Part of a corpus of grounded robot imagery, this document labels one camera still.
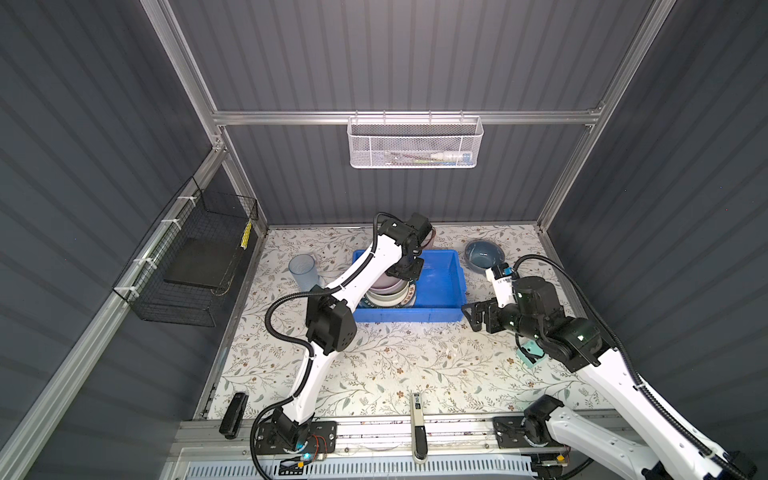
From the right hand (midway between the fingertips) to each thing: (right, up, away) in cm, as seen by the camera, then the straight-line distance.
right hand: (481, 305), depth 72 cm
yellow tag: (-63, +17, +10) cm, 66 cm away
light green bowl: (-23, -2, +20) cm, 31 cm away
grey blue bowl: (+11, +12, +36) cm, 39 cm away
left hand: (-17, +6, +16) cm, 24 cm away
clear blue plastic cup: (-49, +7, +18) cm, 53 cm away
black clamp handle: (-62, -29, +1) cm, 68 cm away
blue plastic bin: (-5, 0, +29) cm, 29 cm away
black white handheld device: (-15, -31, -2) cm, 34 cm away
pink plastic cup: (-12, +17, +3) cm, 21 cm away
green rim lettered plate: (-31, -3, +21) cm, 37 cm away
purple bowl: (-22, +4, +12) cm, 26 cm away
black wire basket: (-75, +24, +12) cm, 79 cm away
